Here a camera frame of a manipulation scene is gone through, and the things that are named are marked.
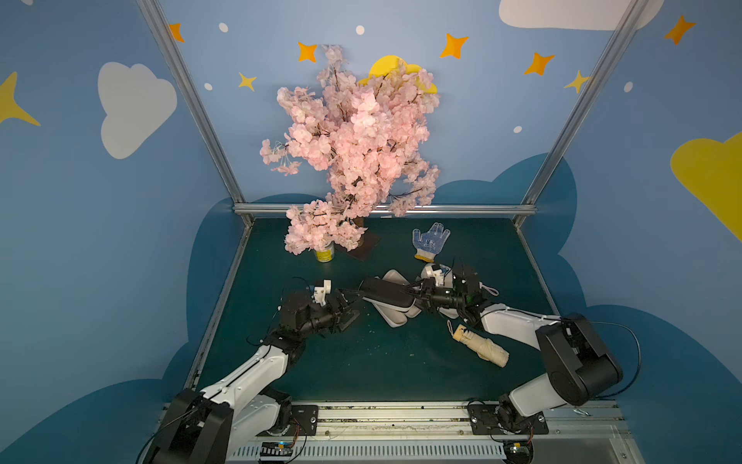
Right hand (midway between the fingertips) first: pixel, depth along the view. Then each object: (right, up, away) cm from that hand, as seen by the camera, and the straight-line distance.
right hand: (406, 290), depth 84 cm
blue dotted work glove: (+13, +14, +31) cm, 36 cm away
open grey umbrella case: (-2, -9, +5) cm, 11 cm away
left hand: (-12, -2, -6) cm, 13 cm away
